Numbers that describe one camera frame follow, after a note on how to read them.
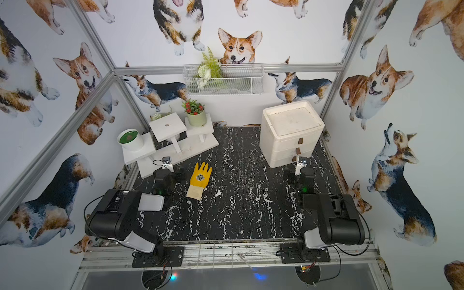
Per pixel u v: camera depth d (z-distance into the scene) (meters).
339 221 0.45
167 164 0.81
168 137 0.88
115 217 0.46
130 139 0.85
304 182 0.73
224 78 0.89
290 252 0.73
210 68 0.82
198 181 0.95
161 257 0.67
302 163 0.82
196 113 0.95
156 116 1.06
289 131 0.88
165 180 0.72
